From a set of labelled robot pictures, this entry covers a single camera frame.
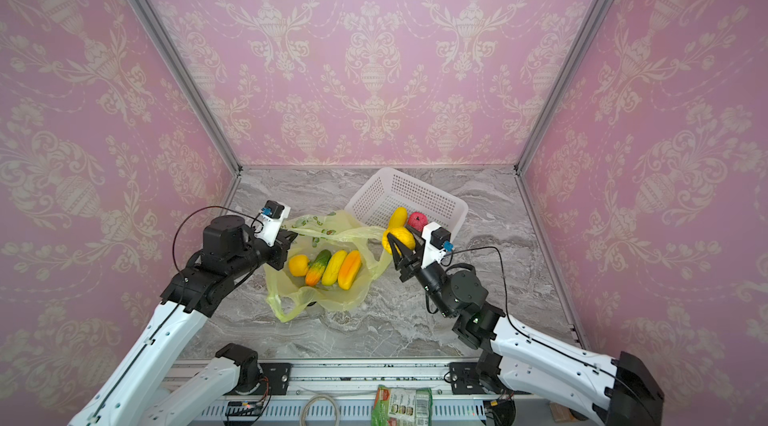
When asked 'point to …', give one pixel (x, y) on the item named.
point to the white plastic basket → (394, 189)
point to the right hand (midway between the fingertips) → (402, 231)
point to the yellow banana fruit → (334, 268)
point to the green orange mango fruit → (315, 270)
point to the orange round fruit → (401, 234)
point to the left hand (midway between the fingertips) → (296, 233)
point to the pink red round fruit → (418, 220)
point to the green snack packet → (402, 406)
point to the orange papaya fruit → (349, 269)
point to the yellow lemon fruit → (398, 217)
